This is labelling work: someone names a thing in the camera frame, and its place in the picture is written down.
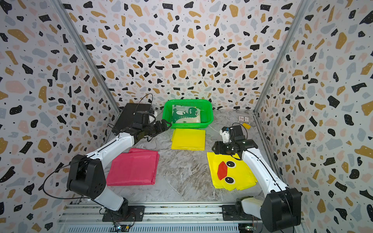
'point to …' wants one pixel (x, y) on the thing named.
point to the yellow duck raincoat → (228, 172)
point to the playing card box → (243, 119)
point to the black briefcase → (127, 117)
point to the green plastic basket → (206, 109)
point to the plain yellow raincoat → (188, 139)
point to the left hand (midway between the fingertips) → (168, 125)
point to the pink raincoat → (138, 167)
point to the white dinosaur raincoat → (185, 114)
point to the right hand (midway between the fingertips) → (216, 148)
